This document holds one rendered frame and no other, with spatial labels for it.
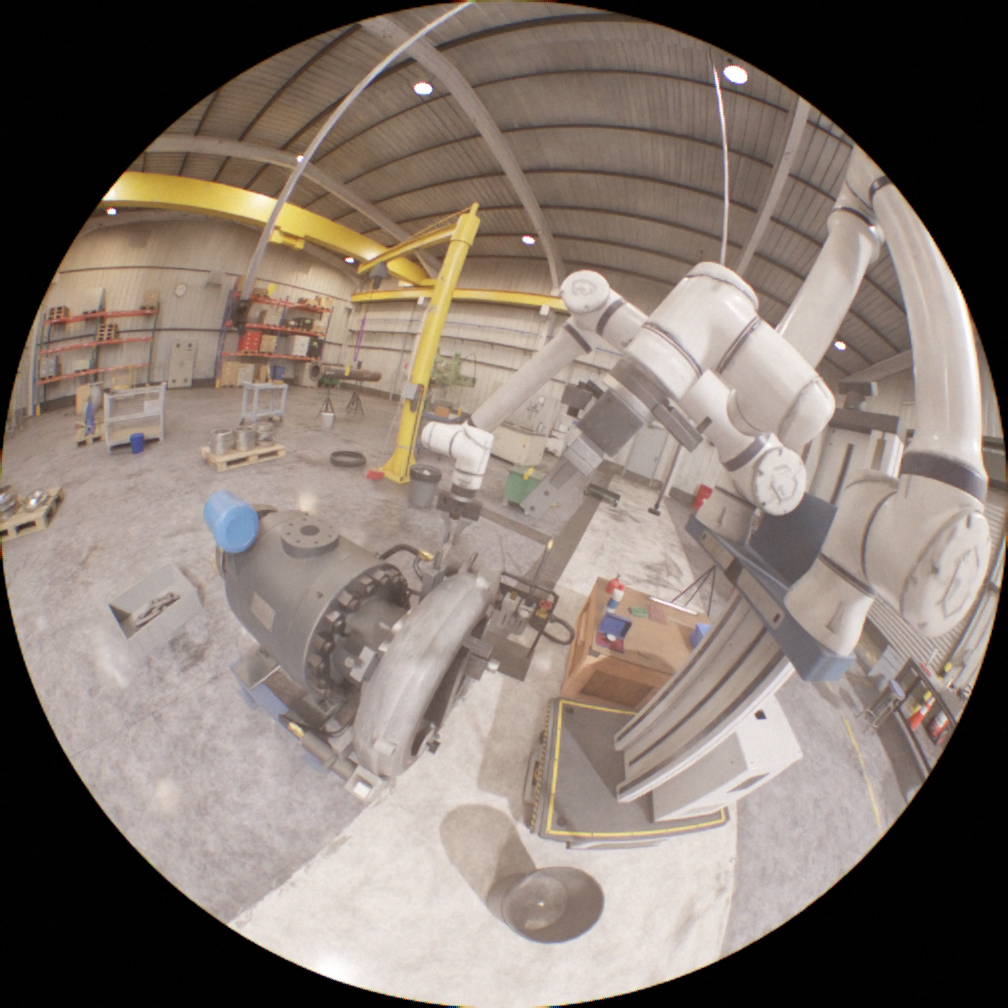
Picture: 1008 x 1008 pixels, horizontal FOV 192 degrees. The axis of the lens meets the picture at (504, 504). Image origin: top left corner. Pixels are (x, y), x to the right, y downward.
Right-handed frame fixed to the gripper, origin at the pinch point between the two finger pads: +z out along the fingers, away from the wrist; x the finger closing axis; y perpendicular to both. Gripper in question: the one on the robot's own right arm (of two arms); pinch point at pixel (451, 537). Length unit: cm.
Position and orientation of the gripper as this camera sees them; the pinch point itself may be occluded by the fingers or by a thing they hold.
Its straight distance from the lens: 93.7
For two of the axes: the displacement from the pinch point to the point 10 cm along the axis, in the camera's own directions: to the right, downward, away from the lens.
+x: 9.6, 2.9, 0.3
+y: -0.5, 2.6, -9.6
